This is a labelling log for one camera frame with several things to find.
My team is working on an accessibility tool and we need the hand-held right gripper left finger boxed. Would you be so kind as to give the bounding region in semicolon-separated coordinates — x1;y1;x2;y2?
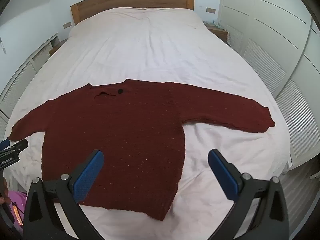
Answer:
23;149;110;240

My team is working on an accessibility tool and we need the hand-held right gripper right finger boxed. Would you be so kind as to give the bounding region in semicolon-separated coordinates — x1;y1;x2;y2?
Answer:
207;149;290;240

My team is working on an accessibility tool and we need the dark red knit sweater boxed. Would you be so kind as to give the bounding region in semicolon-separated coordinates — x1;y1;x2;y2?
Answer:
7;79;276;221

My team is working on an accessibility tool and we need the person's left hand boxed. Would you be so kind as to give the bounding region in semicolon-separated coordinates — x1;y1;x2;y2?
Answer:
0;177;8;204

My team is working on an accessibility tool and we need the pink plastic object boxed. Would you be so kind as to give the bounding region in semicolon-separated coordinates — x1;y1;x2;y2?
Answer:
7;190;28;230

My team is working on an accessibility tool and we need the white louvered low cabinet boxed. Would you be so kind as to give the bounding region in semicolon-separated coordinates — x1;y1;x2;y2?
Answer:
0;33;68;137

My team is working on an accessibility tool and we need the wooden nightstand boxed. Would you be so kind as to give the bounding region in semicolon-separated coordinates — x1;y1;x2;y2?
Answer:
49;39;68;56
207;26;229;43

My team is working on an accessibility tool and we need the bed with white sheet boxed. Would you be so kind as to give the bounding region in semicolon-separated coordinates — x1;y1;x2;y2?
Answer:
5;6;292;240

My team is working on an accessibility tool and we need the glass tray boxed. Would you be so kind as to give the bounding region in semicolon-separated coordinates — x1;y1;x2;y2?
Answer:
203;20;223;29

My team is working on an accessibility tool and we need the white wardrobe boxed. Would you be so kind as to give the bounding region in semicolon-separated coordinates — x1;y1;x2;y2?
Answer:
221;0;320;168

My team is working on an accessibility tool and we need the wooden headboard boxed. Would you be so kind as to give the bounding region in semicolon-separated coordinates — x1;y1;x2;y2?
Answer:
70;0;195;27

